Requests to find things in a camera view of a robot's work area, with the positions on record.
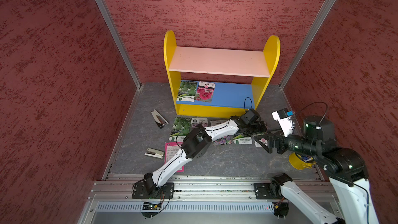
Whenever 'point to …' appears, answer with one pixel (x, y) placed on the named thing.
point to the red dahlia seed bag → (204, 92)
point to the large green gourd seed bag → (181, 126)
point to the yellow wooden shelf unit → (218, 82)
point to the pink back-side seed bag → (171, 149)
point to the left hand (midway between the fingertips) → (261, 134)
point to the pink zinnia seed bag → (226, 140)
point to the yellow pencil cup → (301, 162)
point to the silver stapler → (155, 153)
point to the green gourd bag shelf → (187, 91)
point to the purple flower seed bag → (203, 121)
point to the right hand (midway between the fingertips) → (260, 139)
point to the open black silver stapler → (160, 121)
